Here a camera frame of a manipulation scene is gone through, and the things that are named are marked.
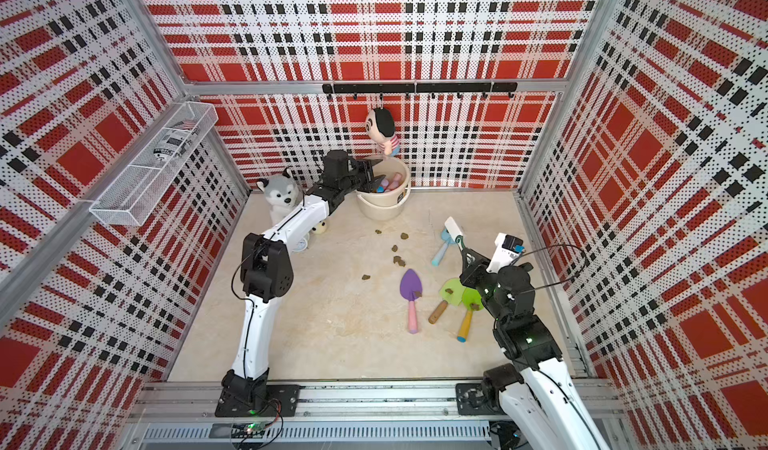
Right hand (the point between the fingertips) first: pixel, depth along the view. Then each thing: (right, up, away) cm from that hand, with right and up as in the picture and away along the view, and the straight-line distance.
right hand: (468, 251), depth 71 cm
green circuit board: (-52, -43, -2) cm, 67 cm away
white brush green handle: (-2, +4, +8) cm, 9 cm away
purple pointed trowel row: (-13, -15, +22) cm, 30 cm away
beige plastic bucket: (-20, +13, +28) cm, 37 cm away
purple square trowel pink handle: (-17, +22, +35) cm, 45 cm away
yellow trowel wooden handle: (-22, +20, +26) cm, 39 cm away
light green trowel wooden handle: (0, -15, +22) cm, 26 cm away
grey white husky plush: (-56, +16, +25) cm, 63 cm away
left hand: (-20, +27, +21) cm, 39 cm away
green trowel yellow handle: (+6, -17, +19) cm, 27 cm away
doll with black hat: (-23, +36, +19) cm, 47 cm away
